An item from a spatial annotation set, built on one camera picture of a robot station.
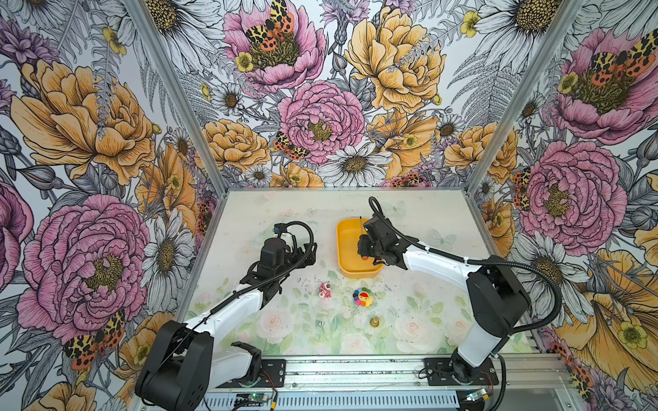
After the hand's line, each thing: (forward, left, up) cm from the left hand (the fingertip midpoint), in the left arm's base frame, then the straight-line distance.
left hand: (305, 253), depth 87 cm
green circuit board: (-39, +11, -11) cm, 41 cm away
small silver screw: (-20, -5, -11) cm, 23 cm away
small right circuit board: (-39, -48, -11) cm, 63 cm away
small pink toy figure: (-10, -7, -7) cm, 14 cm away
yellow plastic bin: (0, -16, -8) cm, 18 cm away
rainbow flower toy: (-12, -19, -9) cm, 24 cm away
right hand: (+2, -20, -3) cm, 20 cm away
